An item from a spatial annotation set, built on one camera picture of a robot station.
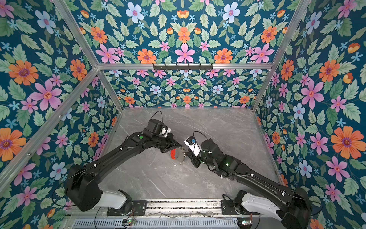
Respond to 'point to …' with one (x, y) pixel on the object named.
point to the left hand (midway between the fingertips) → (183, 142)
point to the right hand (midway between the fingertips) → (187, 150)
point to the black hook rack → (183, 67)
